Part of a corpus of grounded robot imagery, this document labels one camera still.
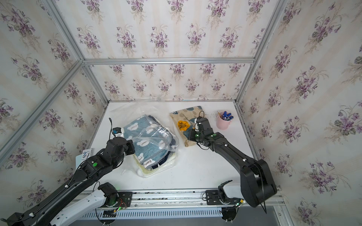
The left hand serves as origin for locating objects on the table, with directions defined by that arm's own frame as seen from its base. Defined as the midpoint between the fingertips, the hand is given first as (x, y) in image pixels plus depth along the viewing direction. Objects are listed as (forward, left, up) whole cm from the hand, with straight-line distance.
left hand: (135, 142), depth 76 cm
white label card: (0, +33, -14) cm, 36 cm away
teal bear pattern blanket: (+1, -9, -2) cm, 9 cm away
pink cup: (+20, -55, -5) cm, 58 cm away
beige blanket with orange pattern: (+26, -28, -14) cm, 40 cm away
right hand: (+8, -32, -5) cm, 33 cm away
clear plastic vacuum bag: (+35, +18, -15) cm, 42 cm away
